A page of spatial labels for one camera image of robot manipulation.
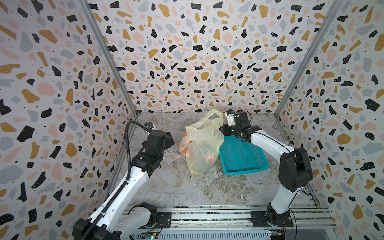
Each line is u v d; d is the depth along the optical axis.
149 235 0.70
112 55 0.88
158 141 0.54
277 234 0.72
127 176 0.46
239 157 1.00
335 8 0.72
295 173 0.48
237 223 0.73
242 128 0.71
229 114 0.83
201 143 0.84
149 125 0.65
